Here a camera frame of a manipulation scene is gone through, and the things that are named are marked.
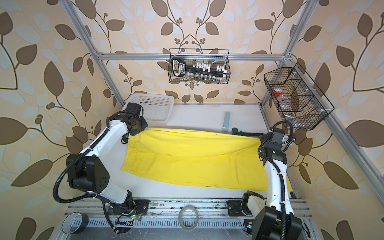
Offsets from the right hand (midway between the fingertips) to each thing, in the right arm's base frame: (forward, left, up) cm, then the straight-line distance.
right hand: (268, 138), depth 79 cm
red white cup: (+21, -7, +15) cm, 26 cm away
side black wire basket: (+9, -14, +15) cm, 23 cm away
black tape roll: (-32, +98, -19) cm, 105 cm away
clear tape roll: (-32, +43, -19) cm, 57 cm away
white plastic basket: (+42, +69, -18) cm, 83 cm away
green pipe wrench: (+17, +11, -17) cm, 26 cm away
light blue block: (+26, +16, -16) cm, 35 cm away
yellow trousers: (-1, +38, -20) cm, 43 cm away
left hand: (+12, +69, -1) cm, 70 cm away
